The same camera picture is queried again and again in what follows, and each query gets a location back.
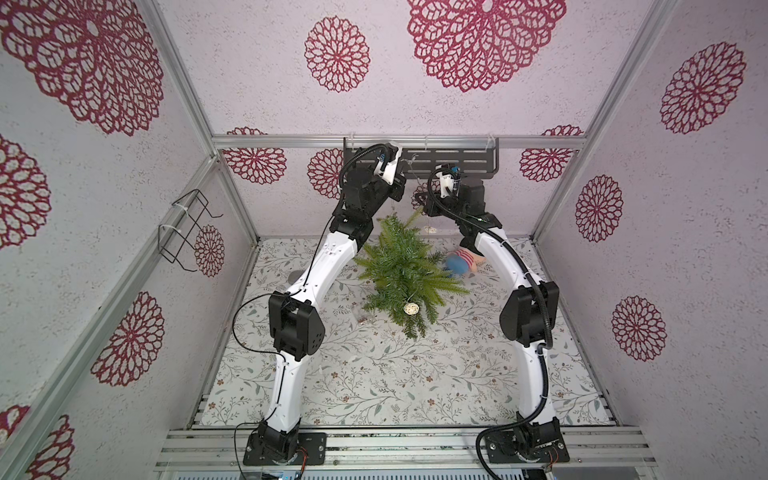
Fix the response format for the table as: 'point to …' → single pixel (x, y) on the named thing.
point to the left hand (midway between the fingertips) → (403, 160)
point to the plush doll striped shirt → (461, 261)
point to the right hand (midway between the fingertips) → (418, 189)
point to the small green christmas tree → (406, 276)
